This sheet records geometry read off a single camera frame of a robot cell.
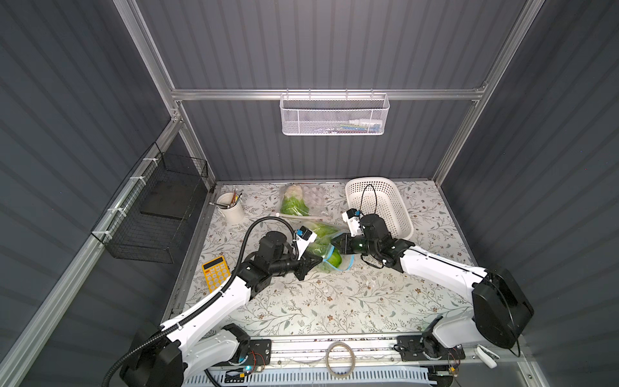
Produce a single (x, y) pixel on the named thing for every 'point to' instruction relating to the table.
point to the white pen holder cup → (230, 205)
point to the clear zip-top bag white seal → (315, 195)
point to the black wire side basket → (147, 218)
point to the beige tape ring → (336, 344)
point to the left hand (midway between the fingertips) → (322, 263)
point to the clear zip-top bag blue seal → (347, 263)
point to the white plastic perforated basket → (380, 196)
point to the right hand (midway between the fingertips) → (334, 241)
